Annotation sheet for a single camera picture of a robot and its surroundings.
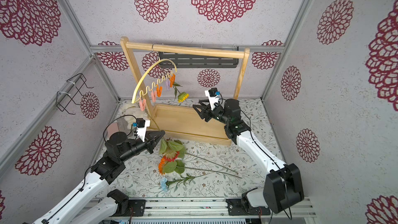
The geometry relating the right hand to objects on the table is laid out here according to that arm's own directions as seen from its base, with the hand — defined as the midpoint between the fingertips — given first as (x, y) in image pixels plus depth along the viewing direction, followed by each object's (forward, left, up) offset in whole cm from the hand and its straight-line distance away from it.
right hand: (195, 102), depth 72 cm
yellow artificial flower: (+20, +10, -16) cm, 27 cm away
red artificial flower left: (-16, +8, -21) cm, 27 cm away
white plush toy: (+18, +48, -25) cm, 57 cm away
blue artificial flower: (-29, +15, -29) cm, 43 cm away
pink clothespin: (+3, +20, +2) cm, 20 cm away
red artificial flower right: (-17, +11, -14) cm, 25 cm away
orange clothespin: (+8, +19, 0) cm, 21 cm away
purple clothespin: (+16, +16, -2) cm, 23 cm away
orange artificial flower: (-21, +15, -27) cm, 38 cm away
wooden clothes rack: (+15, +13, -36) cm, 41 cm away
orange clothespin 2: (+22, +15, -4) cm, 27 cm away
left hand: (-13, +14, -7) cm, 20 cm away
